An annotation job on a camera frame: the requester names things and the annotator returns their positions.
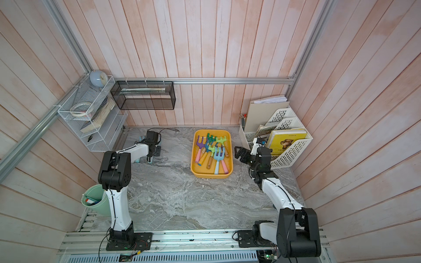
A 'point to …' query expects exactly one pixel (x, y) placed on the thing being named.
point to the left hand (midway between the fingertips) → (153, 152)
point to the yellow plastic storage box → (202, 171)
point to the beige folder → (261, 110)
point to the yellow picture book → (280, 140)
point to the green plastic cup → (96, 196)
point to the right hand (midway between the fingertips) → (241, 148)
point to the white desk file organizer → (286, 119)
